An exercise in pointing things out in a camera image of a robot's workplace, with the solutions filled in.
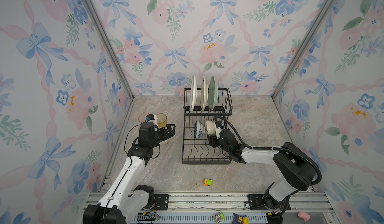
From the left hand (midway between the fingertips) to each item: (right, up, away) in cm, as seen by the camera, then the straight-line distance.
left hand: (169, 126), depth 80 cm
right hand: (+24, -5, +11) cm, 27 cm away
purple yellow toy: (+34, -41, -13) cm, 55 cm away
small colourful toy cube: (+20, -29, -2) cm, 35 cm away
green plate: (+23, +17, -7) cm, 29 cm away
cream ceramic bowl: (+23, -1, +8) cm, 24 cm away
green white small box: (+25, -40, -13) cm, 49 cm away
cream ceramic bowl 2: (-4, -11, +12) cm, 17 cm away
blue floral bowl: (+17, -3, +8) cm, 19 cm away
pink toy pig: (+64, -40, -11) cm, 77 cm away
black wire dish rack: (+14, -16, +10) cm, 23 cm away
